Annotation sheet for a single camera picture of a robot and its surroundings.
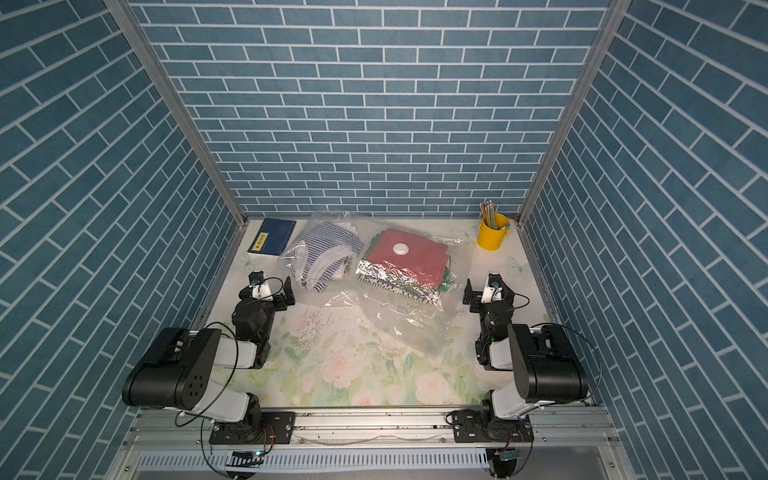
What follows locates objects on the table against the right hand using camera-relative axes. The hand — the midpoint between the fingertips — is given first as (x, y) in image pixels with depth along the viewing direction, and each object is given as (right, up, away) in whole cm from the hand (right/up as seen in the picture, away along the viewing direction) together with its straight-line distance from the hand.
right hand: (490, 282), depth 90 cm
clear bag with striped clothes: (-56, +9, +18) cm, 59 cm away
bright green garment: (-12, 0, +4) cm, 13 cm away
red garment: (-18, +7, +8) cm, 21 cm away
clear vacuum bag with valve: (-24, -1, +4) cm, 25 cm away
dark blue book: (-78, +15, +25) cm, 83 cm away
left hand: (-64, +1, -1) cm, 64 cm away
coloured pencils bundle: (+4, +22, +14) cm, 27 cm away
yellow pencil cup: (+6, +14, +18) cm, 24 cm away
